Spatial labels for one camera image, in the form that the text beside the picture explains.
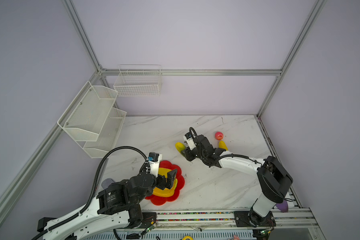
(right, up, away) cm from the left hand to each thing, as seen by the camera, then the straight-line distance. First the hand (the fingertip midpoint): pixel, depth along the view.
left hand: (167, 168), depth 65 cm
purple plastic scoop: (+60, -23, +13) cm, 66 cm away
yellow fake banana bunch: (-2, -16, +13) cm, 21 cm away
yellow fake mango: (+5, +7, +21) cm, 22 cm away
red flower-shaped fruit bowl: (-5, -20, +11) cm, 24 cm away
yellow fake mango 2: (+34, +7, +35) cm, 49 cm away
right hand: (+6, +5, +20) cm, 22 cm away
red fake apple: (+32, +13, +38) cm, 52 cm away
